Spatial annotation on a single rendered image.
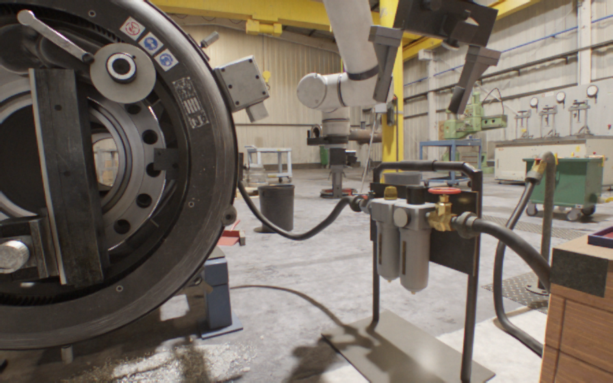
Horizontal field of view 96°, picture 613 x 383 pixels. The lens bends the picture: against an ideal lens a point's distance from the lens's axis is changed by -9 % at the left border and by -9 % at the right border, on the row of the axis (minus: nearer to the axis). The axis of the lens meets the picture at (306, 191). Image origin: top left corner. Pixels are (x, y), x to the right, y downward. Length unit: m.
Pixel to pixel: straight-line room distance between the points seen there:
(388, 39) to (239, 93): 0.39
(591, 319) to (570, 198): 2.84
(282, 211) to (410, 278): 1.69
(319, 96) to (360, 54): 0.15
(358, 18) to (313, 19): 12.59
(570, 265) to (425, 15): 0.36
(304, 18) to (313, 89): 12.36
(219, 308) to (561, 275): 0.95
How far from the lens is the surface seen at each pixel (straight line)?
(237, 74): 0.74
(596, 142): 6.09
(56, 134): 0.66
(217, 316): 1.14
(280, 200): 2.38
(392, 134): 4.00
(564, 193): 3.30
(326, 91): 0.79
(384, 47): 0.47
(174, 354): 1.09
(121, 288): 0.70
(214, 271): 1.07
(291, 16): 12.98
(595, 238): 0.49
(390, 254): 0.89
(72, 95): 0.66
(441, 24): 0.48
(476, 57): 0.53
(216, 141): 0.67
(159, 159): 0.78
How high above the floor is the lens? 0.58
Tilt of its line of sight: 6 degrees down
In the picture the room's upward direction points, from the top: 2 degrees counter-clockwise
